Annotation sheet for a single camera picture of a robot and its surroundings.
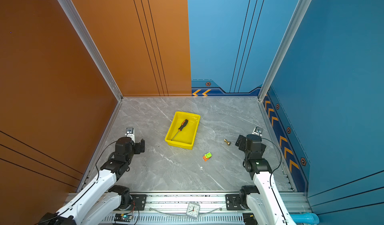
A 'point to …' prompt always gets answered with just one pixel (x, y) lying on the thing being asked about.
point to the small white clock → (193, 210)
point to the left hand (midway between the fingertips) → (133, 138)
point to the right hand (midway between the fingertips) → (247, 138)
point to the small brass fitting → (228, 143)
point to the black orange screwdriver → (183, 125)
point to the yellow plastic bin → (182, 129)
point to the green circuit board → (123, 217)
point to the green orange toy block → (207, 156)
